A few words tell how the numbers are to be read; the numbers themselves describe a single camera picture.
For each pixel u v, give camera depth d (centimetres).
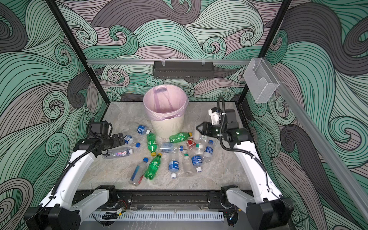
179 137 93
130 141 92
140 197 76
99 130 58
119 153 86
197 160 82
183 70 98
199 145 69
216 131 61
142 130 97
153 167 80
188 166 86
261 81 78
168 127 85
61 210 37
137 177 80
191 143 90
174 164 81
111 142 70
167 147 88
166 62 94
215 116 67
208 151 86
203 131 64
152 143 90
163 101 99
